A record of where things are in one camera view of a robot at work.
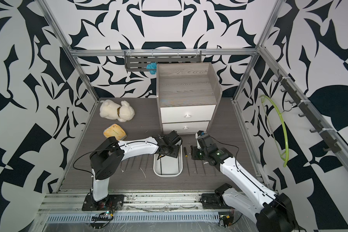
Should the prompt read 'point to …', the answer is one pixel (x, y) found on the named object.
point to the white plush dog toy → (110, 109)
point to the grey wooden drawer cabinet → (189, 95)
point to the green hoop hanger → (281, 153)
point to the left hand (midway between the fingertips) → (175, 149)
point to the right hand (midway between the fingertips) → (192, 149)
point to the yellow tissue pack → (115, 130)
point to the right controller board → (227, 220)
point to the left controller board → (105, 216)
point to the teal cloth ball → (152, 65)
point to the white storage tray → (168, 166)
